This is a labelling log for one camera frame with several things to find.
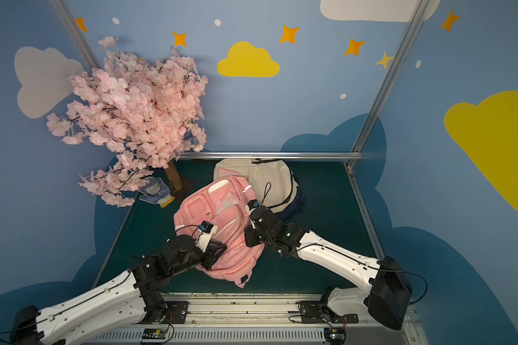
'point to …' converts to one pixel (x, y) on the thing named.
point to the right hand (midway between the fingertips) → (247, 229)
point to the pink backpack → (224, 202)
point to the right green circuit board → (334, 336)
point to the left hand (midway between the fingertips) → (224, 242)
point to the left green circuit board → (154, 333)
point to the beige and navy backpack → (275, 185)
